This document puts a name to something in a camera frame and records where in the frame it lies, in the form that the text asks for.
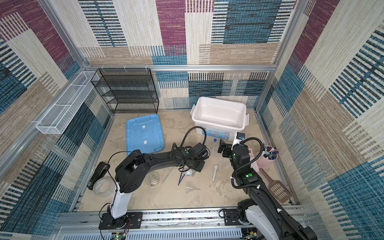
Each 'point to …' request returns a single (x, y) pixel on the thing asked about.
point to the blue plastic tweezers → (181, 176)
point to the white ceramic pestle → (215, 168)
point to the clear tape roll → (104, 187)
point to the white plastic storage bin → (221, 118)
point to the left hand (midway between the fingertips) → (202, 165)
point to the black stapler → (100, 171)
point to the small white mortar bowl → (188, 173)
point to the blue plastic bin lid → (145, 133)
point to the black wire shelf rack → (128, 90)
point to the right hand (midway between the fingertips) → (228, 142)
